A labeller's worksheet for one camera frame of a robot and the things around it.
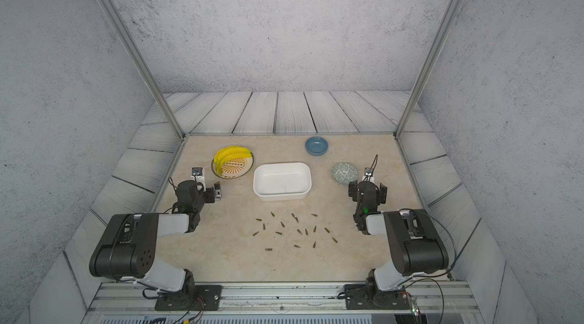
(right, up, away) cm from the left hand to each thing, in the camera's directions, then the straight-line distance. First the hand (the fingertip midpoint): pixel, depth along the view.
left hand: (210, 182), depth 95 cm
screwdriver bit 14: (+48, -18, -6) cm, 51 cm away
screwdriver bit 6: (+30, -16, -5) cm, 34 cm away
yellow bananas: (+3, +11, +12) cm, 17 cm away
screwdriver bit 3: (+27, -13, -3) cm, 30 cm away
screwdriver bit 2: (+23, -17, -6) cm, 29 cm away
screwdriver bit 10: (+43, -18, -6) cm, 47 cm away
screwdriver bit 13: (+42, -22, -10) cm, 49 cm away
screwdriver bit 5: (+29, -18, -8) cm, 35 cm away
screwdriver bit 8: (+36, -18, -6) cm, 41 cm away
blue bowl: (+46, +15, +20) cm, 52 cm away
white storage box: (+29, -1, +10) cm, 31 cm away
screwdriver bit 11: (+43, -13, -3) cm, 45 cm away
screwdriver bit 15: (+51, -21, -10) cm, 56 cm away
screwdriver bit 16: (+26, -23, -11) cm, 36 cm away
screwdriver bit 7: (+35, -14, -3) cm, 38 cm away
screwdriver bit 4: (+19, -19, -8) cm, 28 cm away
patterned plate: (+6, +5, +13) cm, 15 cm away
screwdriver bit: (+21, -14, -4) cm, 25 cm away
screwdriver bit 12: (+36, -22, -10) cm, 43 cm away
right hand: (+66, 0, -2) cm, 66 cm away
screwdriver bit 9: (+40, -18, -7) cm, 44 cm away
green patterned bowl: (+57, +3, +8) cm, 57 cm away
